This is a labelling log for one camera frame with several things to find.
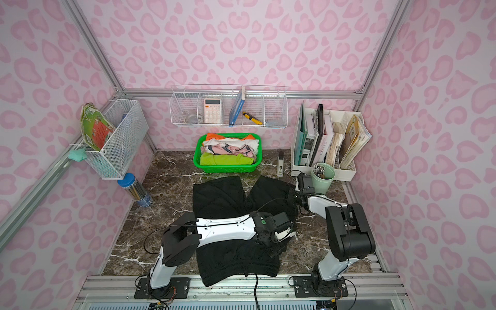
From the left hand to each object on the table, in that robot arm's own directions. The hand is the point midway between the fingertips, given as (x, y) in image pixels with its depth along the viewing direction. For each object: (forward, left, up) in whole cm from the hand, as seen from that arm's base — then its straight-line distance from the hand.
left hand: (279, 246), depth 80 cm
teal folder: (+39, -11, +25) cm, 48 cm away
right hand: (+26, -8, 0) cm, 27 cm away
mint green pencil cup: (+24, -21, +8) cm, 33 cm away
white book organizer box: (+38, -21, +26) cm, 51 cm away
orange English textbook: (+48, -40, +21) cm, 66 cm away
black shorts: (+24, +24, -3) cm, 34 cm away
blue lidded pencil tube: (+21, +63, +10) cm, 67 cm away
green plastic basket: (+40, +18, +2) cm, 43 cm away
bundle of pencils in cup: (+29, -19, +14) cm, 37 cm away
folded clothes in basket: (+48, +30, +7) cm, 57 cm away
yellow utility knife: (+55, +11, +23) cm, 61 cm away
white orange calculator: (+56, +31, +27) cm, 69 cm away
